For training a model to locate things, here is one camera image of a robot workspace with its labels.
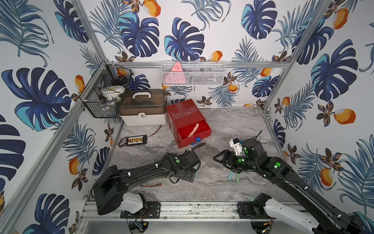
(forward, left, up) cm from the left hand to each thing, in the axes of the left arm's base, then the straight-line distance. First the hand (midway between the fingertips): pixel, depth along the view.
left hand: (187, 173), depth 79 cm
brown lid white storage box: (+38, +32, +10) cm, 51 cm away
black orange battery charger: (+23, +37, -8) cm, 44 cm away
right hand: (+2, -14, +13) cm, 20 cm away
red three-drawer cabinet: (+24, +2, +13) cm, 27 cm away
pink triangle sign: (+50, +11, +27) cm, 58 cm away
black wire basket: (+27, +52, +21) cm, 63 cm away
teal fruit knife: (+3, -25, -8) cm, 27 cm away
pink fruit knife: (+24, -3, +8) cm, 26 cm away
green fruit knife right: (+3, -30, -8) cm, 31 cm away
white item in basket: (+32, +43, +26) cm, 60 cm away
